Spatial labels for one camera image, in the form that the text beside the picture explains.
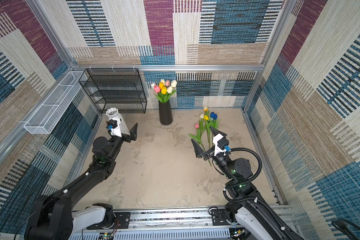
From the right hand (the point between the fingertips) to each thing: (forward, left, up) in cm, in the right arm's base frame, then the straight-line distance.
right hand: (201, 134), depth 63 cm
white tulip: (+43, +19, -3) cm, 47 cm away
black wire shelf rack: (+53, +50, -15) cm, 75 cm away
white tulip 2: (+36, +14, -5) cm, 39 cm away
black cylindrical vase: (+36, +19, -24) cm, 47 cm away
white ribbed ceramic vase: (+28, +49, -14) cm, 58 cm away
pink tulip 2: (+31, -3, -33) cm, 45 cm away
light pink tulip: (+43, +16, -5) cm, 46 cm away
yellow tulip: (+35, +17, -4) cm, 40 cm away
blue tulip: (+32, -16, -33) cm, 48 cm away
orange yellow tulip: (+39, +19, -4) cm, 44 cm away
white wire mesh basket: (+15, +72, -1) cm, 73 cm away
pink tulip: (+36, +21, -4) cm, 42 cm away
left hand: (+15, +35, -6) cm, 38 cm away
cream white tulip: (+39, +12, -3) cm, 41 cm away
